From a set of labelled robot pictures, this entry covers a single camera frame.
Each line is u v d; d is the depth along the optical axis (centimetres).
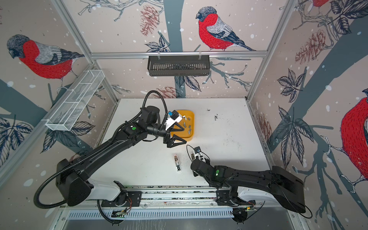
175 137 59
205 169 61
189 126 101
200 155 71
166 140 61
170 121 61
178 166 83
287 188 42
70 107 75
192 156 84
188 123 103
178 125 70
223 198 73
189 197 76
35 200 36
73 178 39
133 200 73
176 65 107
